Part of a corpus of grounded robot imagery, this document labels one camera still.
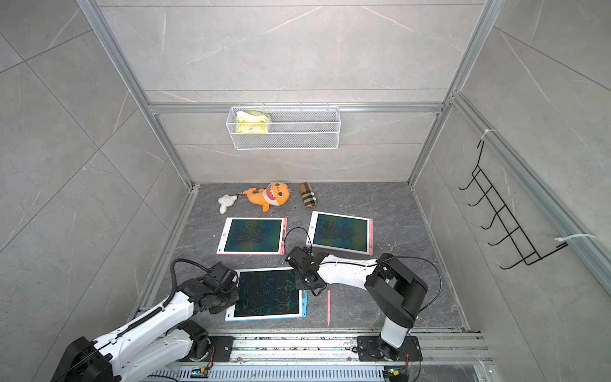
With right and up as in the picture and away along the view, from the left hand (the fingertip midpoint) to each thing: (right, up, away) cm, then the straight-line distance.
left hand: (239, 293), depth 84 cm
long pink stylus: (+33, -4, -3) cm, 33 cm away
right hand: (+23, +2, +3) cm, 24 cm away
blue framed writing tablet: (+10, -1, +1) cm, 10 cm away
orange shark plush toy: (+10, +37, +22) cm, 44 cm away
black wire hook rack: (+82, +34, -13) cm, 89 cm away
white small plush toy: (-14, +34, +25) cm, 44 cm away
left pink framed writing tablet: (+1, +19, +16) cm, 25 cm away
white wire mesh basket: (+14, +66, +17) cm, 69 cm away
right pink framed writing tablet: (+39, +20, +17) cm, 47 cm away
